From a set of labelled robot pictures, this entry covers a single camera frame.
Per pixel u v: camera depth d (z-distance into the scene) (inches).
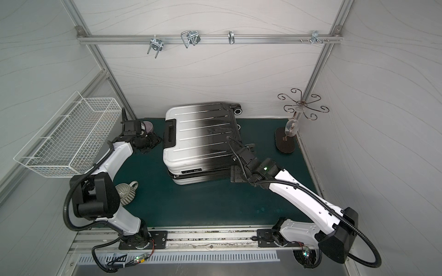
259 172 19.4
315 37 30.1
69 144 27.1
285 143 42.4
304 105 33.2
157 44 30.9
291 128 36.4
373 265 15.2
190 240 29.5
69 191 17.4
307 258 28.2
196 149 31.5
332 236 15.4
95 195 17.8
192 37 30.1
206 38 31.2
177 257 27.7
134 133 27.3
